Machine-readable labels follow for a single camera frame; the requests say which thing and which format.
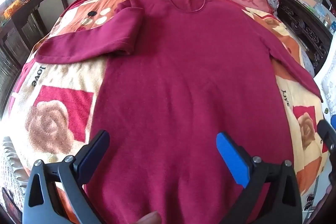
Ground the dark wooden cabinet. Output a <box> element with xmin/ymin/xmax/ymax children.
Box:
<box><xmin>0</xmin><ymin>0</ymin><xmax>69</xmax><ymax>109</ymax></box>

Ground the floral printed blanket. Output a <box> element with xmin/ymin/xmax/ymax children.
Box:
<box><xmin>8</xmin><ymin>0</ymin><xmax>328</xmax><ymax>224</ymax></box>

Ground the grey lace cloth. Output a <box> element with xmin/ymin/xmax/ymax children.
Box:
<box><xmin>0</xmin><ymin>136</ymin><xmax>29</xmax><ymax>214</ymax></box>

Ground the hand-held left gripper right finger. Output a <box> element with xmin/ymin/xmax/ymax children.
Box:
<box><xmin>216</xmin><ymin>132</ymin><xmax>303</xmax><ymax>224</ymax></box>

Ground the white patterned chair cover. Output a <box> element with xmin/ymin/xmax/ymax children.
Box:
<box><xmin>314</xmin><ymin>48</ymin><xmax>336</xmax><ymax>119</ymax></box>

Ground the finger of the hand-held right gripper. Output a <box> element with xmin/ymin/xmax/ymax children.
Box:
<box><xmin>317</xmin><ymin>114</ymin><xmax>336</xmax><ymax>159</ymax></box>

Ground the dark red sweater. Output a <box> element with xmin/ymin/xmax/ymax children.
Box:
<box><xmin>35</xmin><ymin>0</ymin><xmax>324</xmax><ymax>224</ymax></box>

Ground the dark carved wooden nightstand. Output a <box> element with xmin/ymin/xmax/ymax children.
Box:
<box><xmin>273</xmin><ymin>0</ymin><xmax>334</xmax><ymax>69</ymax></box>

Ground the person's left hand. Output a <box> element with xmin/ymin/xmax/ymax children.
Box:
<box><xmin>138</xmin><ymin>210</ymin><xmax>162</xmax><ymax>224</ymax></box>

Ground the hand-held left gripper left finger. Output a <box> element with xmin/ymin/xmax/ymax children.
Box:
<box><xmin>22</xmin><ymin>130</ymin><xmax>111</xmax><ymax>224</ymax></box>

